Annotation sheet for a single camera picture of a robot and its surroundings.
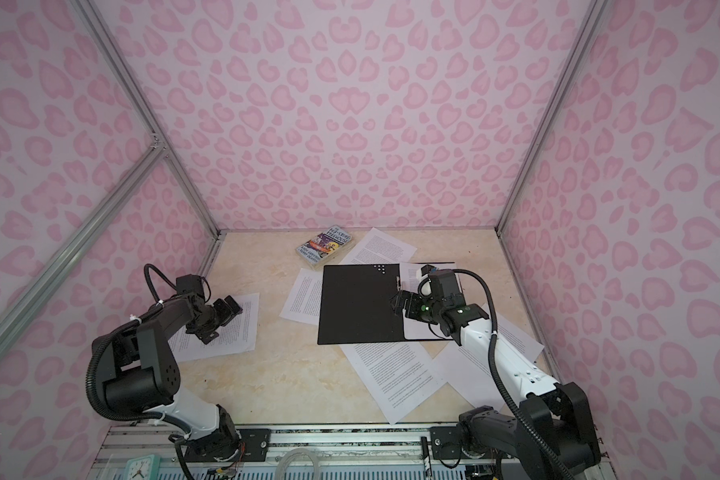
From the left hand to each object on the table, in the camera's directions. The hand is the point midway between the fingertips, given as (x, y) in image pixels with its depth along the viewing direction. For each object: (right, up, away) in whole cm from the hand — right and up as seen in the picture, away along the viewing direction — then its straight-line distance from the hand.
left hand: (232, 314), depth 93 cm
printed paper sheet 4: (+52, -16, -9) cm, 55 cm away
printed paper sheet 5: (+69, -15, -9) cm, 71 cm away
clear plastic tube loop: (+23, -29, -22) cm, 43 cm away
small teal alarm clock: (-9, -31, -24) cm, 40 cm away
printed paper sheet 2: (+21, +3, +7) cm, 22 cm away
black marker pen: (+56, -31, -23) cm, 69 cm away
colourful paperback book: (+26, +22, +20) cm, 39 cm away
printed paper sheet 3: (+47, +21, +22) cm, 55 cm away
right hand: (+52, +5, -11) cm, 53 cm away
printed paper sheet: (+1, -7, -1) cm, 7 cm away
